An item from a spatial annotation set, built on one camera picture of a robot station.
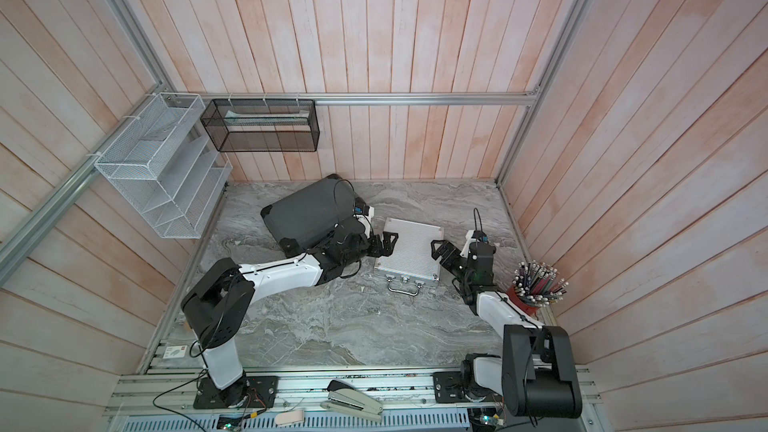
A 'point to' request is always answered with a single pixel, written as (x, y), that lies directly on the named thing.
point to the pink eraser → (289, 417)
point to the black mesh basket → (262, 125)
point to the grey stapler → (346, 398)
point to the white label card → (173, 352)
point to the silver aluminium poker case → (411, 264)
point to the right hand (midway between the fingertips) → (441, 246)
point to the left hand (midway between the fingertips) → (386, 239)
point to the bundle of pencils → (539, 283)
